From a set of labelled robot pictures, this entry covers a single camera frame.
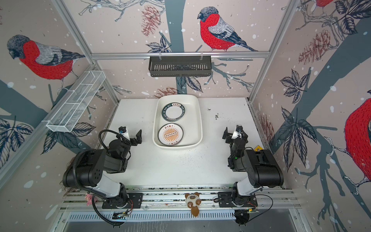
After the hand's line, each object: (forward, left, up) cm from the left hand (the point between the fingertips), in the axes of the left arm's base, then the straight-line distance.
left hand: (135, 127), depth 90 cm
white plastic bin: (+10, -26, -10) cm, 29 cm away
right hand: (0, -64, -1) cm, 64 cm away
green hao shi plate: (+21, -22, -10) cm, 32 cm away
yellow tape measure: (-8, -79, -11) cm, 81 cm away
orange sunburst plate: (+1, -21, -10) cm, 23 cm away
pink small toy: (-38, +18, -9) cm, 42 cm away
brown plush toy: (-39, -36, -8) cm, 54 cm away
